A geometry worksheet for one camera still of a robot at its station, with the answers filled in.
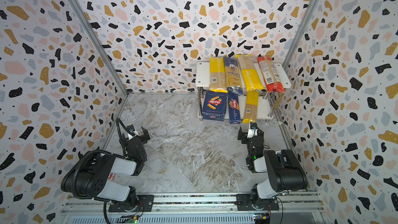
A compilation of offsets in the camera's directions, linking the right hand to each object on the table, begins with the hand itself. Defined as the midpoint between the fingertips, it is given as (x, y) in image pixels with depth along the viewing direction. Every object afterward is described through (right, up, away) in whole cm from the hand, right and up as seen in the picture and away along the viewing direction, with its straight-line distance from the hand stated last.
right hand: (251, 127), depth 90 cm
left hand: (-67, -1, -3) cm, 67 cm away
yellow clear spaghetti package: (+4, +12, +13) cm, 18 cm away
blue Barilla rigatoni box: (-21, +13, +7) cm, 26 cm away
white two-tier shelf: (-28, +30, -6) cm, 41 cm away
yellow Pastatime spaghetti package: (-3, +25, -12) cm, 28 cm away
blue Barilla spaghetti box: (-8, +12, +10) cm, 18 cm away
